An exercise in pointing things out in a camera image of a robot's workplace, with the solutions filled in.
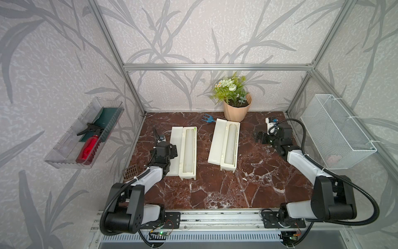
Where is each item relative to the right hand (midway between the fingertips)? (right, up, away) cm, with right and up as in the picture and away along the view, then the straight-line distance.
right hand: (259, 131), depth 90 cm
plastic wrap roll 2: (-16, -8, +6) cm, 19 cm away
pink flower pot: (-11, +11, +15) cm, 22 cm away
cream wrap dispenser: (-26, -14, -1) cm, 29 cm away
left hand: (-56, -9, +1) cm, 57 cm away
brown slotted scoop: (-75, -24, -2) cm, 79 cm away
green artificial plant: (-16, +25, +2) cm, 30 cm away
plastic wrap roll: (-42, -12, +1) cm, 44 cm away
